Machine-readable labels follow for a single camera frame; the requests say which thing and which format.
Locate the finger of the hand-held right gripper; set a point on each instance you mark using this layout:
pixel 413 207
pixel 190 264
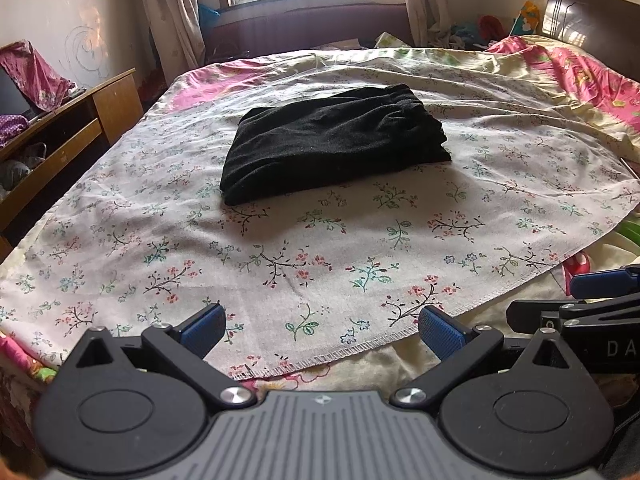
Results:
pixel 605 283
pixel 525 314

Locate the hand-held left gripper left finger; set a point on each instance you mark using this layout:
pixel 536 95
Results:
pixel 202 331

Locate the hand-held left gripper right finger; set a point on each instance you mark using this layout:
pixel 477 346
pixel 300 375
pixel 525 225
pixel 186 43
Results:
pixel 442 332

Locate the black pants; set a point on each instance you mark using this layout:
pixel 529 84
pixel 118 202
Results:
pixel 325 145

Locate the white small-flower bedsheet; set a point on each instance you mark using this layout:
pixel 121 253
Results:
pixel 300 260

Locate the pink floral cream quilt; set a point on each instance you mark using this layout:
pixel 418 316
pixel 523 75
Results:
pixel 575 75

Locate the wooden desk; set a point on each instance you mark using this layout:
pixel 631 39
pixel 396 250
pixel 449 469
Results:
pixel 115 105

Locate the grey clothes in desk shelf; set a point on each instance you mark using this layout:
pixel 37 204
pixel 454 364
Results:
pixel 20 167

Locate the dark wooden headboard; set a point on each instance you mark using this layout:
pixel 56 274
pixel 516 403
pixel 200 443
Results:
pixel 590 15

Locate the purple cloth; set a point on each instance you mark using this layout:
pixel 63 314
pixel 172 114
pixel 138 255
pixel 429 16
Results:
pixel 12 127

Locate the pile of colourful toys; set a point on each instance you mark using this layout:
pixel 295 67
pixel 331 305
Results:
pixel 487 27

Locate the loose papers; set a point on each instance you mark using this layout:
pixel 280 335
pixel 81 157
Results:
pixel 390 40

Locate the black monitor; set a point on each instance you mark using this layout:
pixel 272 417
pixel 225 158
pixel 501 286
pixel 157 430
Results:
pixel 12 92

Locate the pink floral cloth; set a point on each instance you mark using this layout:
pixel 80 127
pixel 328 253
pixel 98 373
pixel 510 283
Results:
pixel 35 75

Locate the blue bag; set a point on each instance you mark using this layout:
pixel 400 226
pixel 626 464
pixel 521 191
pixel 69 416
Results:
pixel 209 14

